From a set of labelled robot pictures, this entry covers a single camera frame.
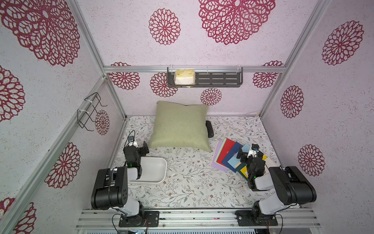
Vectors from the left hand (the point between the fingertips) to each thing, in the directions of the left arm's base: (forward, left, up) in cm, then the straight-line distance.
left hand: (137, 143), depth 94 cm
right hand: (-3, -70, +2) cm, 70 cm away
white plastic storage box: (-13, -10, -12) cm, 21 cm away
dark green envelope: (-13, -65, -8) cm, 67 cm away
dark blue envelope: (+1, -65, -7) cm, 65 cm away
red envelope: (0, -58, -9) cm, 59 cm away
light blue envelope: (-9, -63, -8) cm, 64 cm away
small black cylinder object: (+13, -49, -5) cm, 51 cm away
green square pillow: (+10, -28, +6) cm, 30 cm away
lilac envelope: (-10, -49, -9) cm, 51 cm away
